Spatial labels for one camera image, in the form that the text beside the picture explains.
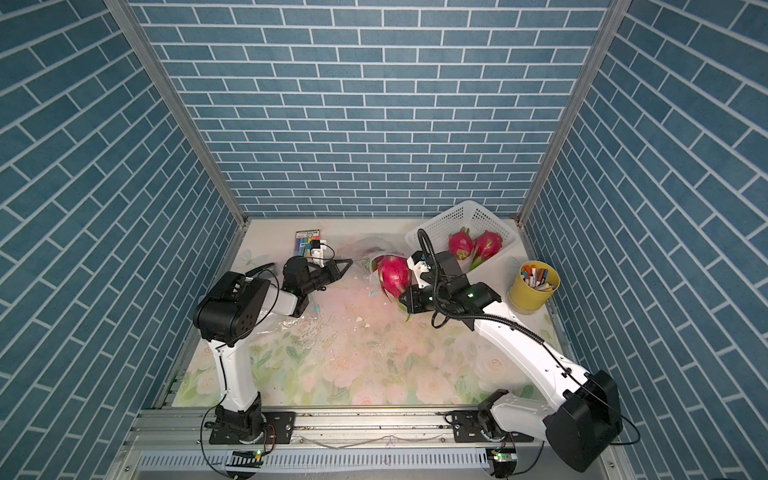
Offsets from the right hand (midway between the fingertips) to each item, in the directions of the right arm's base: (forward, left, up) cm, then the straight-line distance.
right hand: (404, 298), depth 77 cm
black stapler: (+17, +49, -17) cm, 55 cm away
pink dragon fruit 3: (+29, -26, -11) cm, 40 cm away
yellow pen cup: (+14, -40, -10) cm, 43 cm away
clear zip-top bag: (-3, +33, -19) cm, 38 cm away
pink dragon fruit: (+3, +3, +6) cm, 7 cm away
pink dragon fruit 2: (+29, -18, -9) cm, 35 cm away
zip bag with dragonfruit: (+21, +17, -8) cm, 28 cm away
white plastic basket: (+47, -23, -13) cm, 53 cm away
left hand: (+17, +16, -9) cm, 25 cm away
